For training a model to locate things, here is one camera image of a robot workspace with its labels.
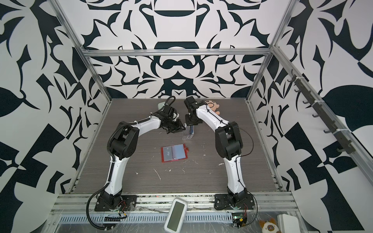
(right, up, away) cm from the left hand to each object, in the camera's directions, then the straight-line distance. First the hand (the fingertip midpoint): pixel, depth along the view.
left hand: (186, 126), depth 99 cm
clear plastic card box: (+1, -5, -2) cm, 5 cm away
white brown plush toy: (+38, -42, -32) cm, 65 cm away
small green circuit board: (+26, -41, -26) cm, 55 cm away
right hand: (+4, +4, -2) cm, 6 cm away
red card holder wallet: (-7, -16, -7) cm, 19 cm away
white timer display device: (-4, -38, -31) cm, 50 cm away
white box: (+46, -41, -32) cm, 70 cm away
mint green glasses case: (-19, +15, +13) cm, 28 cm away
